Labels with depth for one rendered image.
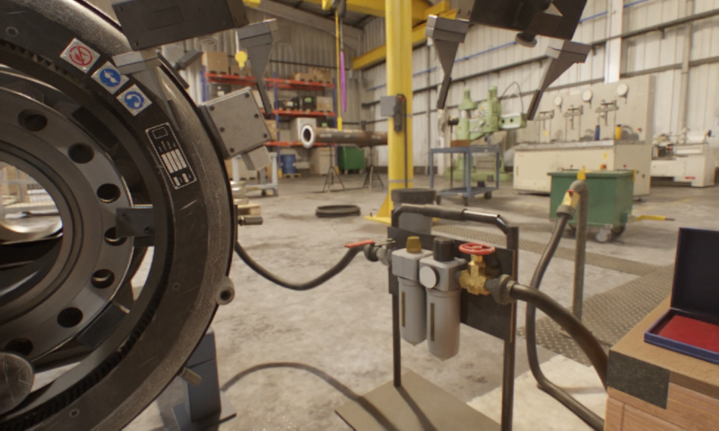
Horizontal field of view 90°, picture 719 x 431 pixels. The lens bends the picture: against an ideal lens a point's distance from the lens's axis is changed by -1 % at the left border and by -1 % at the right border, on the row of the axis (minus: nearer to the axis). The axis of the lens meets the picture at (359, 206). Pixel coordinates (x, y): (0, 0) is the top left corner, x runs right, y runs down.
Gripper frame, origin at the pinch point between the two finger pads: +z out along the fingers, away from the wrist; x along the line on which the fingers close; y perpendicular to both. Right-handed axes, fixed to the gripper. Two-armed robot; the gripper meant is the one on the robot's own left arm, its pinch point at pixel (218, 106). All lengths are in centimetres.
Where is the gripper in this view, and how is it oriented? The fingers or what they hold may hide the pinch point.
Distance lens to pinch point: 51.4
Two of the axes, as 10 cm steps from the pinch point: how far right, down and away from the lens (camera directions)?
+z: 1.9, 8.5, 4.9
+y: 0.8, -5.1, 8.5
